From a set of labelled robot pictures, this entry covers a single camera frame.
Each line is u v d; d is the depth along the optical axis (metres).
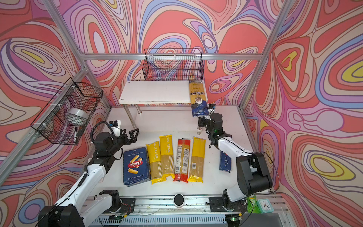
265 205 0.72
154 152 0.91
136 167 0.81
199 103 0.72
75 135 0.72
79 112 0.73
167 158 0.88
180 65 1.00
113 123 0.68
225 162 0.86
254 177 0.44
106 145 0.61
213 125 0.67
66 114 0.69
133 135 0.73
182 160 0.86
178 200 0.71
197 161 0.86
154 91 0.81
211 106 0.75
